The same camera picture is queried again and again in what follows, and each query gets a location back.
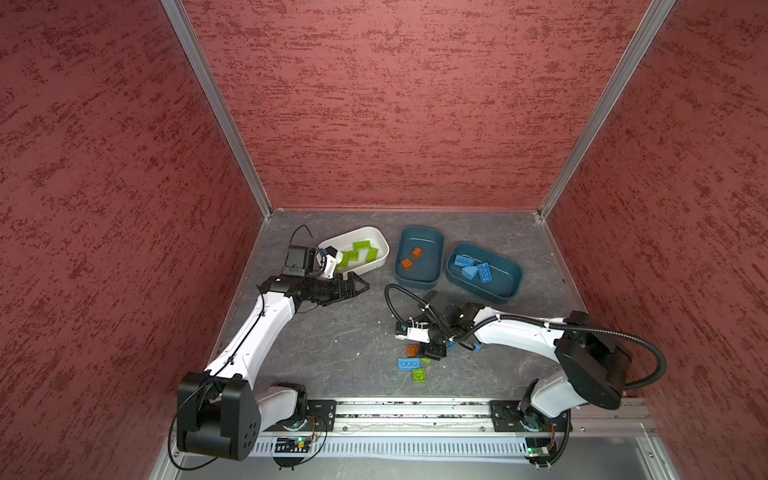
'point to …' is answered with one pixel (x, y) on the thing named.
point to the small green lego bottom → (419, 375)
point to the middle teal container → (426, 269)
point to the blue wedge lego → (469, 272)
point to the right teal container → (505, 272)
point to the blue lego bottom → (408, 364)
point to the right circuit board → (539, 449)
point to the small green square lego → (354, 255)
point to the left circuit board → (299, 444)
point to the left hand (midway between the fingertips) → (357, 295)
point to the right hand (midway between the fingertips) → (420, 347)
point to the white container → (344, 243)
